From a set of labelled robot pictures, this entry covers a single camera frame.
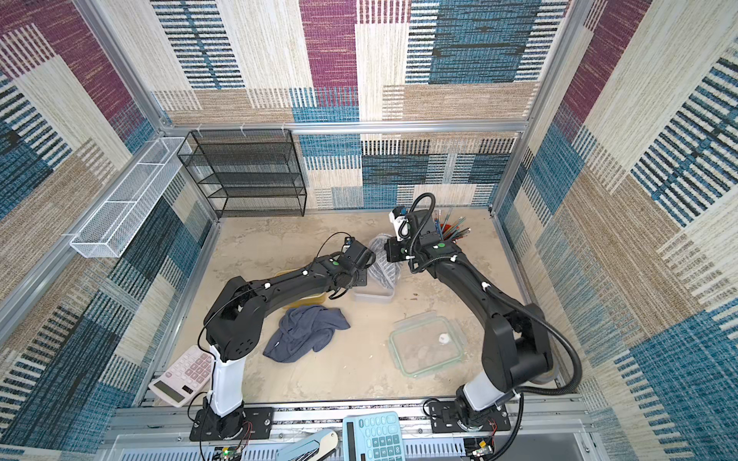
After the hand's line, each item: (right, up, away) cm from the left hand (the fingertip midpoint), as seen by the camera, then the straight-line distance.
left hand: (361, 274), depth 95 cm
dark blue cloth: (-16, -15, -10) cm, 24 cm away
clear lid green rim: (+19, -20, -8) cm, 29 cm away
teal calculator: (+4, -36, -25) cm, 44 cm away
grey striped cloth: (+7, +2, -11) cm, 13 cm away
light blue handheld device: (-10, -38, -26) cm, 47 cm away
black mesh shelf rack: (-43, +36, +14) cm, 58 cm away
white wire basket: (-60, +14, -23) cm, 66 cm away
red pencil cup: (+29, +14, +2) cm, 33 cm away
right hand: (+9, +8, -8) cm, 15 cm away
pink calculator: (-47, -26, -15) cm, 56 cm away
